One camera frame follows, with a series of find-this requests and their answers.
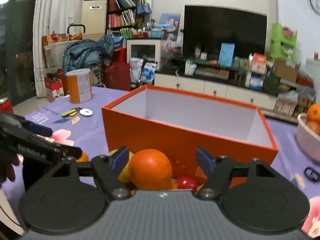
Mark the white plastic bag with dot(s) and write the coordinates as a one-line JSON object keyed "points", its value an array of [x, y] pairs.
{"points": [[136, 70]]}

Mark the red gift bag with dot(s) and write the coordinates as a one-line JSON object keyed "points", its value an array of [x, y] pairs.
{"points": [[117, 76]]}

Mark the yellow lemon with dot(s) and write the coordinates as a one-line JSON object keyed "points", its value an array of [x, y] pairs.
{"points": [[124, 173]]}

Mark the orange cardboard box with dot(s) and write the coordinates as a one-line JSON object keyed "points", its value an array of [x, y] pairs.
{"points": [[150, 132]]}

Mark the blue picture board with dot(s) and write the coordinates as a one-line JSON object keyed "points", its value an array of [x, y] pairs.
{"points": [[170, 20]]}

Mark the beige standing air conditioner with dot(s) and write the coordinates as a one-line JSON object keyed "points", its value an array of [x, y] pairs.
{"points": [[93, 15]]}

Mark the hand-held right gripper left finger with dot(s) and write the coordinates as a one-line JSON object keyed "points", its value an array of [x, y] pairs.
{"points": [[120, 159]]}

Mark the person's left hand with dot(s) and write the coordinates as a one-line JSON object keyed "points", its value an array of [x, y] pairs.
{"points": [[7, 170]]}

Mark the red cherry tomato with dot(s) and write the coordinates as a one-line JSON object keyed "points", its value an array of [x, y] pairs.
{"points": [[186, 183]]}

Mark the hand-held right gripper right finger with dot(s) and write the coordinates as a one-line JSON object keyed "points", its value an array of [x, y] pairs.
{"points": [[203, 159]]}

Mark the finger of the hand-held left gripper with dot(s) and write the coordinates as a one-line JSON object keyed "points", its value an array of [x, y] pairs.
{"points": [[45, 151], [40, 129]]}

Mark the white container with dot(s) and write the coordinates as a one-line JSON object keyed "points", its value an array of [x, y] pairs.
{"points": [[190, 68]]}

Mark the blue puffer jacket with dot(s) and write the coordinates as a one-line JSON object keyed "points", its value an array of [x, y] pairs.
{"points": [[85, 52]]}

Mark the orange and white canister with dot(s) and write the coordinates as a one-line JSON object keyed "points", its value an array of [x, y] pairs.
{"points": [[78, 87]]}

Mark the medium orange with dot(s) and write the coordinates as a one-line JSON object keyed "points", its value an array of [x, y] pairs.
{"points": [[83, 158]]}

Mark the white plastic basket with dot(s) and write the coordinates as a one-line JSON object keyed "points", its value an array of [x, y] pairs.
{"points": [[307, 142]]}

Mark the dark bookshelf with books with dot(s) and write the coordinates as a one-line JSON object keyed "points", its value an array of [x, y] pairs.
{"points": [[122, 10]]}

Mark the black television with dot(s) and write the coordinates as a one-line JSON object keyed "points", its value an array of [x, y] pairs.
{"points": [[225, 27]]}

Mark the open cardboard box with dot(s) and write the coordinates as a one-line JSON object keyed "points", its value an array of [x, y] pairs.
{"points": [[286, 71]]}

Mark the white and orange carton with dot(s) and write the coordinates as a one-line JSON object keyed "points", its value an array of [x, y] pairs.
{"points": [[258, 63]]}

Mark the blue paper box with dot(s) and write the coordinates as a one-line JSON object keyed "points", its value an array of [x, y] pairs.
{"points": [[226, 55]]}

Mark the blue tote bag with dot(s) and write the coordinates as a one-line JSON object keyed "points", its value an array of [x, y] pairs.
{"points": [[143, 7]]}

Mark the white glass-door cabinet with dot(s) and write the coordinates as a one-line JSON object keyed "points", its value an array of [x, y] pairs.
{"points": [[143, 52]]}

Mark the reddish mango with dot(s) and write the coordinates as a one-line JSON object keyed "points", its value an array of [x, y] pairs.
{"points": [[313, 128]]}

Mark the white television cabinet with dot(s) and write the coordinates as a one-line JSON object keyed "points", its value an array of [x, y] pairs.
{"points": [[190, 85]]}

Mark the large orange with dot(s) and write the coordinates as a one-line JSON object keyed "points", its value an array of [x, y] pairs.
{"points": [[150, 167]]}

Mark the white curtain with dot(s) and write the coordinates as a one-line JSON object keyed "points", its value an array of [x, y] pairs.
{"points": [[55, 17]]}

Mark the red and white carton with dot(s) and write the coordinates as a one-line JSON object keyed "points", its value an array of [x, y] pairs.
{"points": [[53, 90]]}

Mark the purple floral tablecloth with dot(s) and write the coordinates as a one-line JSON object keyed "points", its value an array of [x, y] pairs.
{"points": [[87, 130]]}

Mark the blue and white bag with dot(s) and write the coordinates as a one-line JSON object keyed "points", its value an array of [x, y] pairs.
{"points": [[149, 73]]}

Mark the pink printed carton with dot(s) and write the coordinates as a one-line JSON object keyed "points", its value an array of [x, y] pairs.
{"points": [[286, 103]]}

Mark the teal storage basket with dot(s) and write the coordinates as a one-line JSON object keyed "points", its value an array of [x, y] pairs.
{"points": [[157, 33]]}

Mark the blue and white tissue pack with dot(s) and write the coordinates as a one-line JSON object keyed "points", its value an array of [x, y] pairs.
{"points": [[256, 83]]}

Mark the dark green bag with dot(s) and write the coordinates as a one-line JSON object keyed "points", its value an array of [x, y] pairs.
{"points": [[271, 84]]}

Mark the white round disc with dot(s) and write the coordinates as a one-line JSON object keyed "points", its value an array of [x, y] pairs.
{"points": [[85, 112]]}

